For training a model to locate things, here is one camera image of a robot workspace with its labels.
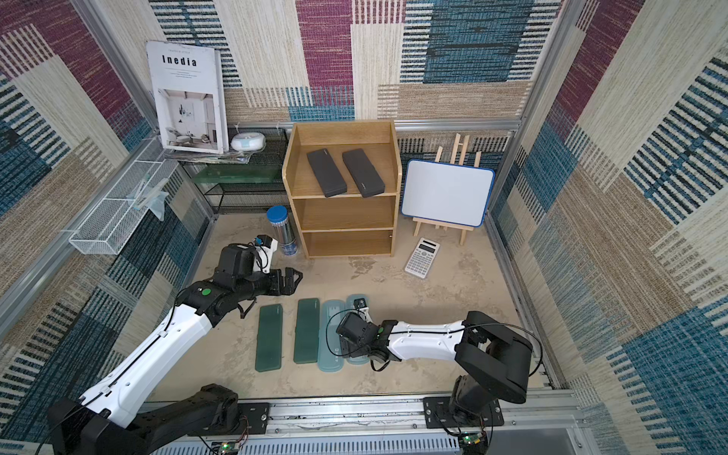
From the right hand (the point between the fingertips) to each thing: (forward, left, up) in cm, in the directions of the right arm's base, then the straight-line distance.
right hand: (356, 338), depth 86 cm
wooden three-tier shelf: (+35, +3, +32) cm, 48 cm away
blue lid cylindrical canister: (+33, +25, +19) cm, 46 cm away
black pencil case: (+36, +8, +33) cm, 50 cm away
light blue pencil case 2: (-7, -1, +3) cm, 8 cm away
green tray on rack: (+49, +40, +24) cm, 68 cm away
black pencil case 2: (+35, -3, +33) cm, 49 cm away
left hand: (+11, +18, +20) cm, 29 cm away
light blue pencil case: (-1, +8, -1) cm, 8 cm away
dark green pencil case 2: (+2, +15, +1) cm, 15 cm away
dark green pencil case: (+1, +26, 0) cm, 26 cm away
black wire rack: (+57, +49, +5) cm, 75 cm away
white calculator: (+29, -24, 0) cm, 38 cm away
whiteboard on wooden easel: (+43, -33, +18) cm, 57 cm away
